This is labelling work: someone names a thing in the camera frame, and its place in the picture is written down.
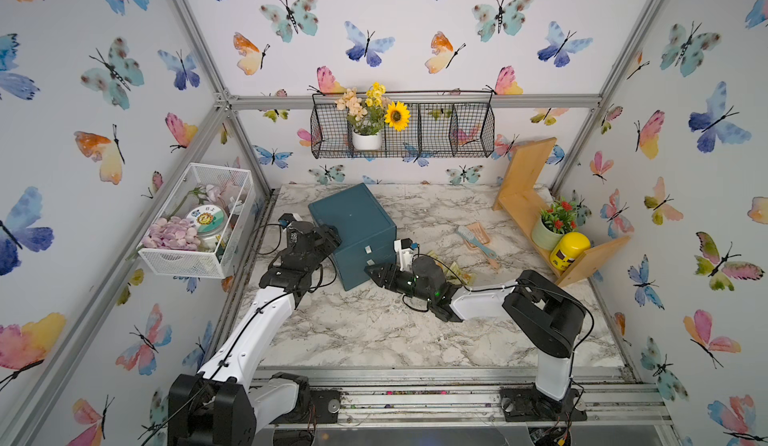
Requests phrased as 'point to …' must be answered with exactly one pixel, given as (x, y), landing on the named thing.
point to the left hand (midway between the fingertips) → (334, 231)
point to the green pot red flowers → (557, 220)
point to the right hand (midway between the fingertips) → (368, 269)
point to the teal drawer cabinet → (367, 231)
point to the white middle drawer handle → (370, 262)
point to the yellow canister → (568, 248)
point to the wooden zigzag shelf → (520, 203)
